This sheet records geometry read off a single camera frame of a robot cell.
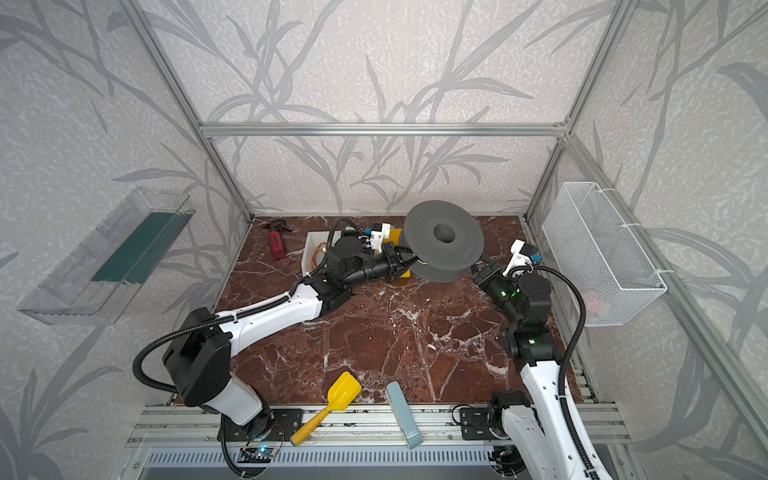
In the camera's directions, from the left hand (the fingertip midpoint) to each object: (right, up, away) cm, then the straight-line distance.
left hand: (425, 246), depth 69 cm
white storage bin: (-38, +1, +37) cm, 53 cm away
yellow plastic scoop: (-22, -40, +9) cm, 46 cm away
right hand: (+11, 0, +1) cm, 11 cm away
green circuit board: (-41, -51, +3) cm, 66 cm away
